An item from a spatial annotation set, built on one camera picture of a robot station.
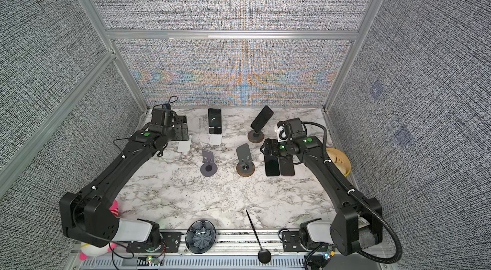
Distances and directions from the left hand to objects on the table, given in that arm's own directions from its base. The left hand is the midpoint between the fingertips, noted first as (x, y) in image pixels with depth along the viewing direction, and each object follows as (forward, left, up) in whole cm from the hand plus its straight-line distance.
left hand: (179, 126), depth 83 cm
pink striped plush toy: (-42, +29, -17) cm, 54 cm away
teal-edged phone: (+11, -14, -10) cm, 20 cm away
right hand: (-9, -38, -3) cm, 40 cm away
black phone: (+10, -38, -9) cm, 40 cm away
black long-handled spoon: (-46, -34, -20) cm, 61 cm away
